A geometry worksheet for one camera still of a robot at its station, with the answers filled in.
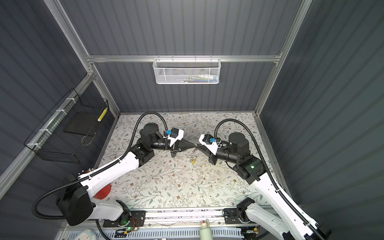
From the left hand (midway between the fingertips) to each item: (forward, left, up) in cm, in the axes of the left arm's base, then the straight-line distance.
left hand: (196, 144), depth 65 cm
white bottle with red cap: (-30, -3, -24) cm, 38 cm away
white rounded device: (-27, +51, -29) cm, 64 cm away
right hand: (0, -2, -1) cm, 2 cm away
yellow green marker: (+22, +51, -4) cm, 56 cm away
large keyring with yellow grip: (+10, +1, -32) cm, 34 cm away
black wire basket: (+12, +63, -4) cm, 64 cm away
